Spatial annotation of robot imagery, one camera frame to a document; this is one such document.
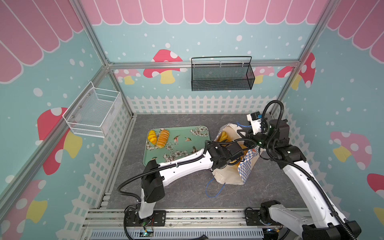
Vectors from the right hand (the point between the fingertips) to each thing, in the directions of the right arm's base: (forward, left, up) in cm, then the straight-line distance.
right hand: (238, 130), depth 71 cm
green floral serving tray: (+14, +30, -29) cm, 44 cm away
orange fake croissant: (+15, +44, -28) cm, 54 cm away
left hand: (-6, +13, -13) cm, 19 cm away
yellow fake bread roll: (+16, +51, -27) cm, 60 cm away
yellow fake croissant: (+9, +4, -16) cm, 19 cm away
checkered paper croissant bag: (-16, 0, -12) cm, 21 cm away
